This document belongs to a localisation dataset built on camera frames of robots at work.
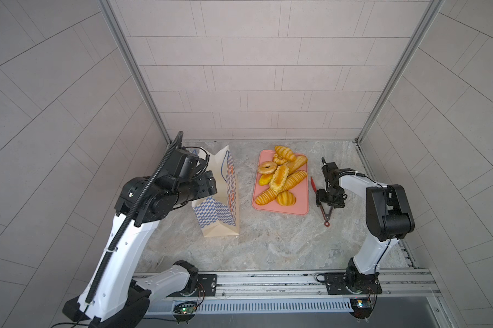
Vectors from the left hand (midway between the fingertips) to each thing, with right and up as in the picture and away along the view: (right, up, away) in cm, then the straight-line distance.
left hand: (212, 183), depth 62 cm
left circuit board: (-8, -40, +2) cm, 41 cm away
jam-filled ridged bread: (+24, -2, +31) cm, 40 cm away
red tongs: (+44, -20, +25) cm, 54 cm away
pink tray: (+34, -15, +29) cm, 47 cm away
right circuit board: (+49, -43, +6) cm, 66 cm away
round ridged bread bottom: (+27, -10, +27) cm, 39 cm away
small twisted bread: (+25, +6, +42) cm, 49 cm away
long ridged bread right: (+31, -3, +34) cm, 46 cm away
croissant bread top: (+28, +10, +40) cm, 50 cm away
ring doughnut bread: (+19, +3, +40) cm, 44 cm away
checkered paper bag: (0, -13, +13) cm, 19 cm away
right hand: (+46, -14, +33) cm, 58 cm away
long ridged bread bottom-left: (+18, -10, +29) cm, 36 cm away
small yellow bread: (+18, -3, +34) cm, 39 cm away
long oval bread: (+33, +3, +39) cm, 51 cm away
